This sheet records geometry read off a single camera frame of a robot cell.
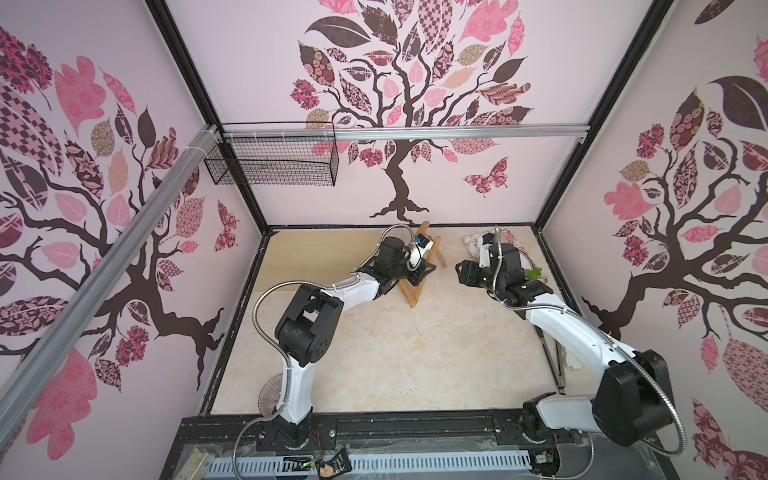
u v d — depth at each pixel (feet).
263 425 2.45
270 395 2.48
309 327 1.72
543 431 2.19
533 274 3.34
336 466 2.21
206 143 2.68
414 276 2.73
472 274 2.44
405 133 3.11
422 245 2.64
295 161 2.67
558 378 2.66
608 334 2.92
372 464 2.29
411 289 3.11
